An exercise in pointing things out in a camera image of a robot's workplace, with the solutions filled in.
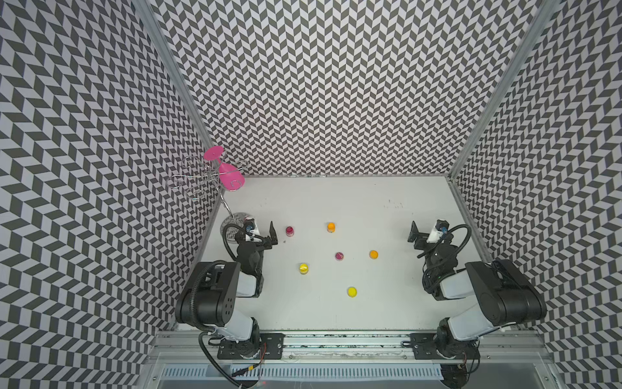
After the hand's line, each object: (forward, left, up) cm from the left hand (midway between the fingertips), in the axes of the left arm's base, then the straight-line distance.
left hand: (259, 224), depth 90 cm
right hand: (-1, -63, 0) cm, 63 cm away
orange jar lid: (-8, -44, -10) cm, 46 cm away
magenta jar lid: (-9, -30, -10) cm, 33 cm away
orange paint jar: (+3, -28, -8) cm, 29 cm away
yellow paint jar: (-14, -17, -8) cm, 24 cm away
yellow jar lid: (-22, -34, -10) cm, 42 cm away
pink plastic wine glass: (+15, +11, +10) cm, 21 cm away
